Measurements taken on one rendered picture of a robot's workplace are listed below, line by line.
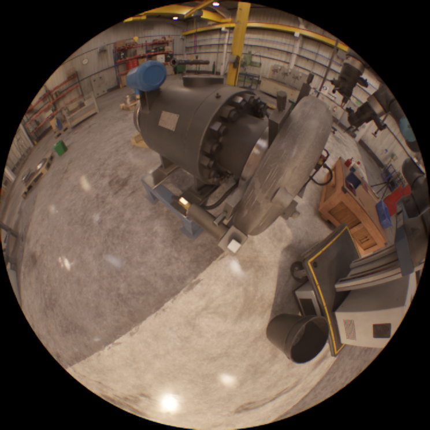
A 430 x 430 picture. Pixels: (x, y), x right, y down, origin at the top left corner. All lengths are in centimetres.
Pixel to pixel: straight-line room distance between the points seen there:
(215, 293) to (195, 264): 25
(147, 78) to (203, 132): 40
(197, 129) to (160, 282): 94
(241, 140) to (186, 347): 125
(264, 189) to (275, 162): 8
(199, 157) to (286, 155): 35
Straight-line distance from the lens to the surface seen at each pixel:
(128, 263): 115
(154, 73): 76
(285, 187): 36
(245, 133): 60
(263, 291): 109
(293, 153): 35
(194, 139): 56
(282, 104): 32
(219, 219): 39
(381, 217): 196
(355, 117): 73
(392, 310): 91
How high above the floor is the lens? 99
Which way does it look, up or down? 62 degrees down
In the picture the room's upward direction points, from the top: 10 degrees clockwise
